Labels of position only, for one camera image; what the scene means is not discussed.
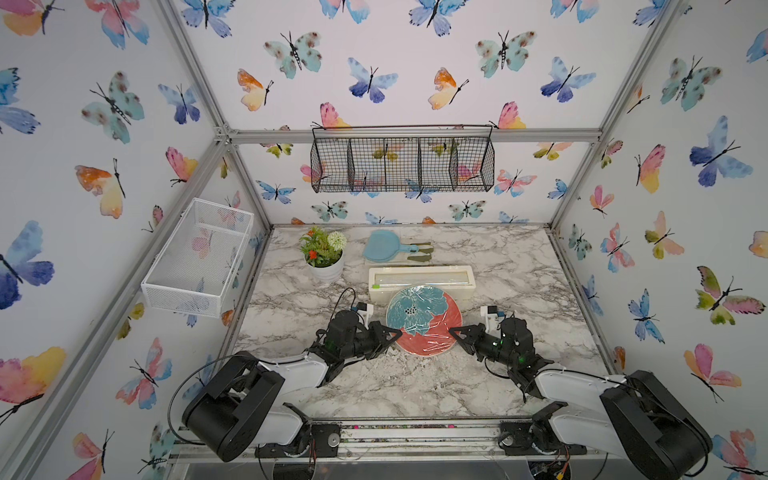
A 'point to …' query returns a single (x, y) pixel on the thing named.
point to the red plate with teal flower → (425, 315)
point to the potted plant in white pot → (323, 253)
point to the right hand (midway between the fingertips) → (451, 329)
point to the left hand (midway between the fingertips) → (406, 333)
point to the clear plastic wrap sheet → (425, 315)
